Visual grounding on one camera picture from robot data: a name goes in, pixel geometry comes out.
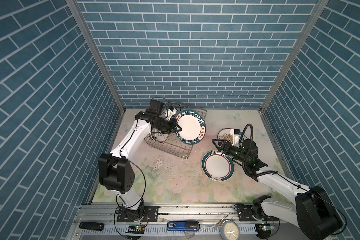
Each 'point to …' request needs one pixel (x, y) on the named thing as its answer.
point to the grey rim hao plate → (193, 123)
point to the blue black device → (183, 226)
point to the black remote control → (92, 225)
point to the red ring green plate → (217, 166)
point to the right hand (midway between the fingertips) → (213, 140)
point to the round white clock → (229, 230)
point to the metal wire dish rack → (169, 142)
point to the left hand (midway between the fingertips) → (181, 128)
